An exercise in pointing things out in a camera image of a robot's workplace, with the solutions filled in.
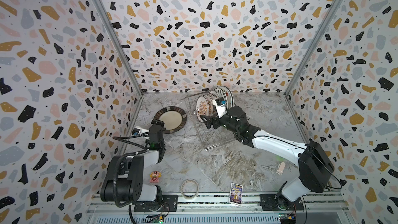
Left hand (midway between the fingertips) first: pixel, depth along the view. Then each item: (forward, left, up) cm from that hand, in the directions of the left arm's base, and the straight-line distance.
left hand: (154, 121), depth 89 cm
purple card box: (-36, -44, -11) cm, 58 cm away
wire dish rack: (-4, -37, -13) cm, 40 cm away
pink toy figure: (-27, -3, -11) cm, 29 cm away
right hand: (-3, -29, +14) cm, 32 cm away
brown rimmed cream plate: (+12, -7, -16) cm, 21 cm away
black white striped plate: (+19, -39, +3) cm, 44 cm away
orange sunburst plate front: (+13, -27, -4) cm, 31 cm away
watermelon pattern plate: (+14, -44, +5) cm, 47 cm away
